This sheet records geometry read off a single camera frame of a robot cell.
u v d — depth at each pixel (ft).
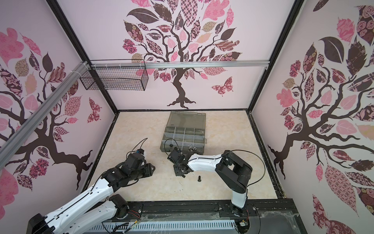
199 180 2.73
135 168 2.00
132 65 3.02
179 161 2.23
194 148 3.18
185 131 3.73
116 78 3.99
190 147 3.18
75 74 2.58
